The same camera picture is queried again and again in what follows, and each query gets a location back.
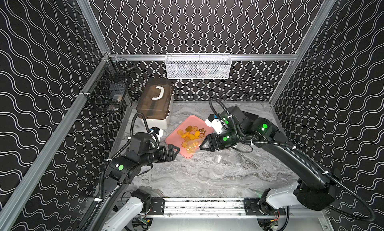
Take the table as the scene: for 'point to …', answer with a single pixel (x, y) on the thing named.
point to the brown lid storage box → (155, 101)
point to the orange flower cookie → (180, 132)
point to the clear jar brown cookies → (217, 158)
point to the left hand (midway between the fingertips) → (172, 148)
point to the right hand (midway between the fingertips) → (204, 145)
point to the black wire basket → (107, 86)
